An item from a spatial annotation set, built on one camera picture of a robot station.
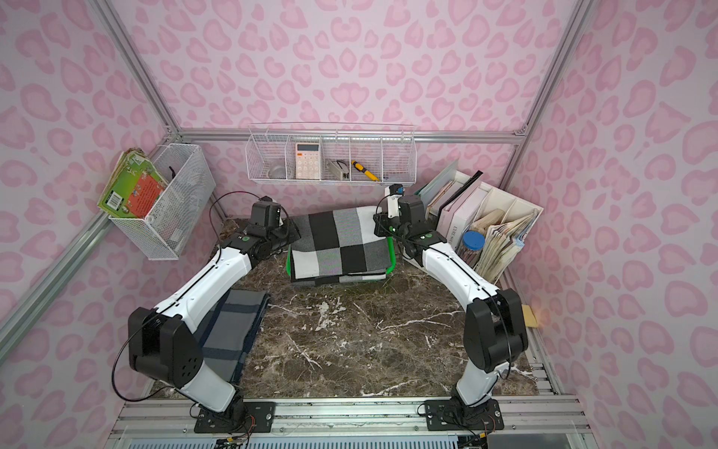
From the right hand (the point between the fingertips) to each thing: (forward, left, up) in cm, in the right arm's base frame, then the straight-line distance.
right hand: (373, 213), depth 85 cm
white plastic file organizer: (+3, -36, -8) cm, 37 cm away
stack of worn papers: (-8, -38, -4) cm, 39 cm away
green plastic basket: (-9, -6, -17) cm, 20 cm away
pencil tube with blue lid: (-8, -30, -8) cm, 32 cm away
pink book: (-3, -21, +3) cm, 22 cm away
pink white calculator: (+20, +22, +5) cm, 30 cm away
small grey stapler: (+23, +13, 0) cm, 26 cm away
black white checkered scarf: (-6, +11, -8) cm, 15 cm away
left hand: (-2, +25, -2) cm, 25 cm away
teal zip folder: (+5, -17, +4) cm, 18 cm away
